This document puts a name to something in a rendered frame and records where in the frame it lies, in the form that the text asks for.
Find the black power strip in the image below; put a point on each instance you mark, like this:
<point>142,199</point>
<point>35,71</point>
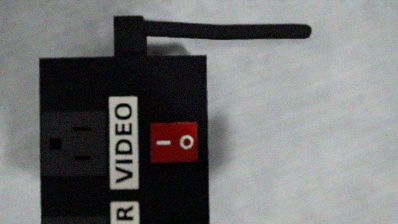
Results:
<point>124,138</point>

